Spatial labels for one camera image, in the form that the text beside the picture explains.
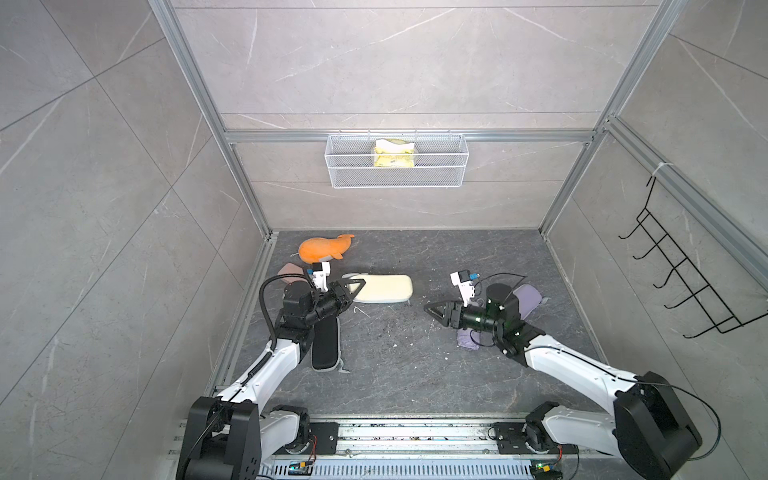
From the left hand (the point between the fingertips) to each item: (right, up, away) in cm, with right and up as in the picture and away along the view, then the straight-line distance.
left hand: (366, 281), depth 78 cm
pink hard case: (-30, +2, +30) cm, 43 cm away
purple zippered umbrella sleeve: (+52, -7, +19) cm, 56 cm away
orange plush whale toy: (-21, +9, +27) cm, 36 cm away
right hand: (+17, -7, -1) cm, 18 cm away
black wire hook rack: (+73, -6, -19) cm, 75 cm away
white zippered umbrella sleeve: (+4, -2, +2) cm, 5 cm away
